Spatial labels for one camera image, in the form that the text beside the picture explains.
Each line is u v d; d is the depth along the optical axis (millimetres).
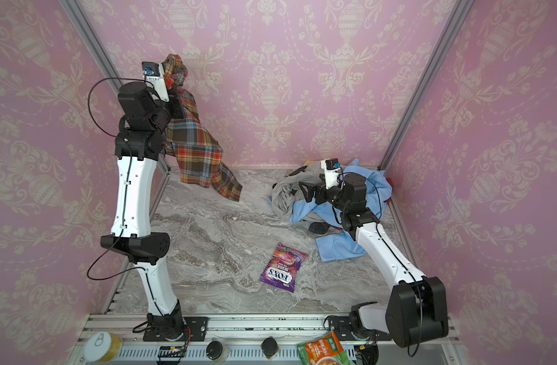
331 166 663
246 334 744
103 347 673
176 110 622
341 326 741
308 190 703
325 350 685
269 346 657
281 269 833
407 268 443
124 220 485
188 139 698
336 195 672
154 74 546
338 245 922
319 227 966
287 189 1004
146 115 509
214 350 627
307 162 1198
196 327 745
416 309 400
